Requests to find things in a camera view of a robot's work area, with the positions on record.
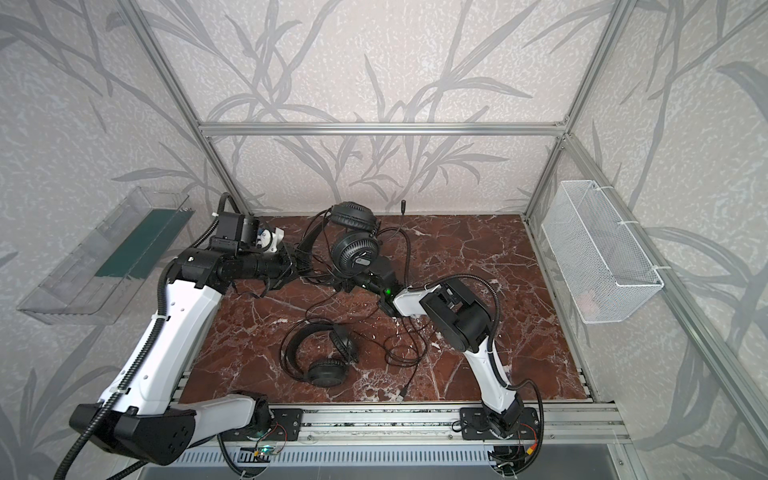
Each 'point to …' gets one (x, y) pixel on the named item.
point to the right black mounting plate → (474, 425)
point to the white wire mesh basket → (608, 274)
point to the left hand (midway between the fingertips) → (318, 255)
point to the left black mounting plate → (286, 424)
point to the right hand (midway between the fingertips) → (332, 255)
